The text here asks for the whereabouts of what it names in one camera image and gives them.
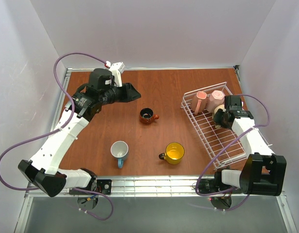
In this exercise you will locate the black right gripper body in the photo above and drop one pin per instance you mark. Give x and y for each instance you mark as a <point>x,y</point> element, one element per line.
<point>220,119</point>

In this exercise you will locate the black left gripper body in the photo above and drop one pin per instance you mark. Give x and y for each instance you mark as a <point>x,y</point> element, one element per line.
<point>121,92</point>

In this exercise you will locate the beige round mug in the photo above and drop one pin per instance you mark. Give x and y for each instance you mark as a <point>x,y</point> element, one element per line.
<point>218,107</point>

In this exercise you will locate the pale pink faceted mug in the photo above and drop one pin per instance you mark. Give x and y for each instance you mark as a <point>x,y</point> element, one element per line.
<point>215,99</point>

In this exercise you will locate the pink floral textured mug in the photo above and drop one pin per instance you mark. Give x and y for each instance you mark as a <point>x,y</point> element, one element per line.
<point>198,102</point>

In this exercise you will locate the orange black patterned mug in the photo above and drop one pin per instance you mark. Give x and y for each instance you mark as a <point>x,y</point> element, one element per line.
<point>147,116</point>

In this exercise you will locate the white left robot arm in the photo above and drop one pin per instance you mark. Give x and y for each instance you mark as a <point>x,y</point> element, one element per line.
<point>42,169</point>

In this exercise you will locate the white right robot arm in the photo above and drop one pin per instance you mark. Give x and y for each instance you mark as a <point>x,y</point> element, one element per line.
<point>264,171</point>

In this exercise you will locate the yellow enamel mug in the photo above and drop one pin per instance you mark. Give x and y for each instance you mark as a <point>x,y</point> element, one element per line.
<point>173,154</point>

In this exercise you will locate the blue floral mug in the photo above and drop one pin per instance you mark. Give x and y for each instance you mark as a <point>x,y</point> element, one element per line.
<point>120,150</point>

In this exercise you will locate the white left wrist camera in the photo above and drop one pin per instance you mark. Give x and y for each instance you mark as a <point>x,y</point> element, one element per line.
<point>117,69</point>

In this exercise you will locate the white wire dish rack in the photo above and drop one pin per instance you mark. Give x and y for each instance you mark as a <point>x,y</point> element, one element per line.
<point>214,140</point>

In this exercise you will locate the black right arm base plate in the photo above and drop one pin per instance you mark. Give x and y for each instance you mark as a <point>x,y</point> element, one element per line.
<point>209,185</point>

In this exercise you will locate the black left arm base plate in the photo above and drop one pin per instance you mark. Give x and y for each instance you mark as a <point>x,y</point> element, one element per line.
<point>102,186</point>

